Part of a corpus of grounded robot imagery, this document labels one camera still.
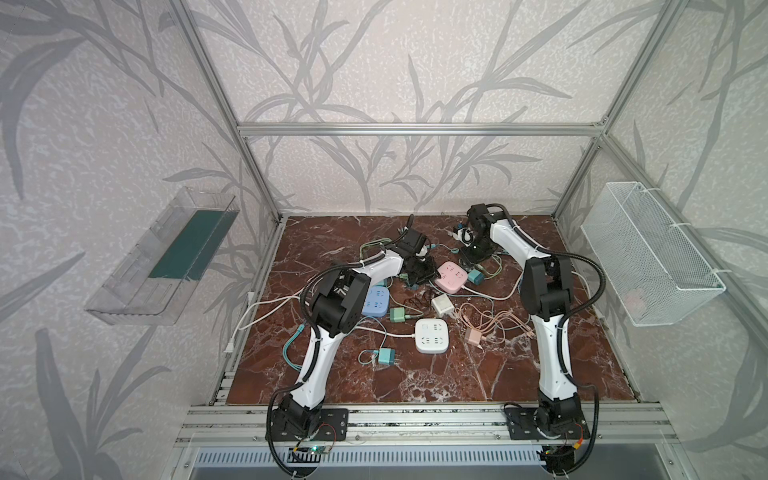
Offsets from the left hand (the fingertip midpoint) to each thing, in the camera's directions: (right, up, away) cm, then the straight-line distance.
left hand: (443, 269), depth 99 cm
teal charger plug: (-18, -23, -16) cm, 33 cm away
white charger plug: (-1, -11, -5) cm, 12 cm away
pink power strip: (+4, -3, +1) cm, 5 cm away
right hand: (+10, +5, +5) cm, 13 cm away
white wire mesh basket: (+41, +2, -36) cm, 54 cm away
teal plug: (+11, -3, 0) cm, 12 cm away
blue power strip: (-22, -10, -5) cm, 24 cm away
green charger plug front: (-15, -13, -7) cm, 21 cm away
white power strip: (-5, -18, -12) cm, 22 cm away
